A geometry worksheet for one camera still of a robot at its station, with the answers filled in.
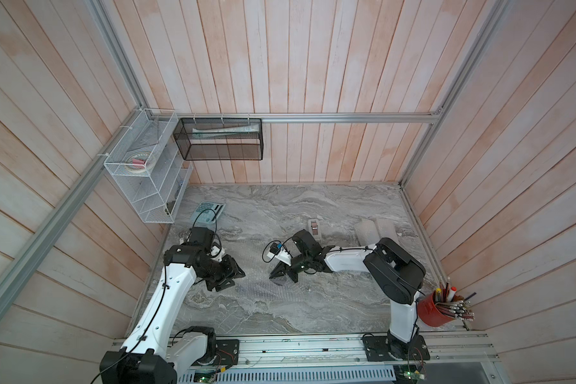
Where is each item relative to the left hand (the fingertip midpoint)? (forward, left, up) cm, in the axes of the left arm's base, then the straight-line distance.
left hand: (240, 280), depth 75 cm
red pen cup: (-8, -60, -6) cm, 61 cm away
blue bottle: (+24, -48, -8) cm, 54 cm away
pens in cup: (-4, -66, -4) cm, 67 cm away
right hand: (+6, -10, -11) cm, 16 cm away
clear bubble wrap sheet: (+26, -57, -9) cm, 63 cm away
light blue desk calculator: (+37, +21, -12) cm, 44 cm away
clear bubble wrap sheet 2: (+24, -48, -8) cm, 54 cm away
